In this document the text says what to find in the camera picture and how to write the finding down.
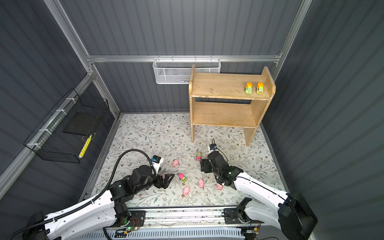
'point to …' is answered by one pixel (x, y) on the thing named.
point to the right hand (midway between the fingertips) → (206, 161)
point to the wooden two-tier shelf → (235, 100)
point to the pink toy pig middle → (201, 183)
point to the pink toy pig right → (219, 187)
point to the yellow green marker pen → (85, 146)
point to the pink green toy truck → (182, 178)
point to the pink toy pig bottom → (186, 190)
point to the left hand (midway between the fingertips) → (168, 172)
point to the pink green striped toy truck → (199, 157)
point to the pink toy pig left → (163, 175)
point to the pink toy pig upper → (175, 163)
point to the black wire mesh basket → (64, 134)
